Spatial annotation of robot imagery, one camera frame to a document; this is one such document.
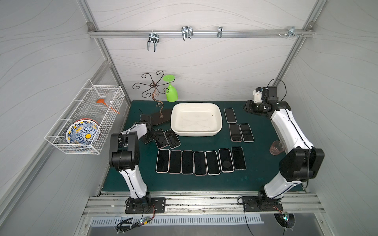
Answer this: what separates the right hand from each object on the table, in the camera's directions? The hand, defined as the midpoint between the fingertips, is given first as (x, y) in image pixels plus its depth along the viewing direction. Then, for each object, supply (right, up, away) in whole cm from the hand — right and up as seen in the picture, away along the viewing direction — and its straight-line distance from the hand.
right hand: (248, 105), depth 85 cm
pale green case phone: (-47, -22, +13) cm, 53 cm away
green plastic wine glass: (-46, +8, +10) cm, 48 cm away
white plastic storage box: (-30, -9, +26) cm, 41 cm away
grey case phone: (+5, -18, +15) cm, 24 cm away
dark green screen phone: (-3, -6, +26) cm, 27 cm away
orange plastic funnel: (-81, +2, -8) cm, 82 cm away
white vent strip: (-72, -58, -15) cm, 93 cm away
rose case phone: (-43, -34, +3) cm, 55 cm away
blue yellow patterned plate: (-80, -13, -23) cm, 84 cm away
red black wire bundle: (-65, -58, -17) cm, 88 cm away
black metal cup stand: (-56, +12, +3) cm, 57 cm away
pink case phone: (-28, -35, +4) cm, 45 cm away
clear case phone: (-4, -33, +5) cm, 34 cm away
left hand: (-60, -21, +14) cm, 65 cm away
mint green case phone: (-36, -35, +4) cm, 50 cm away
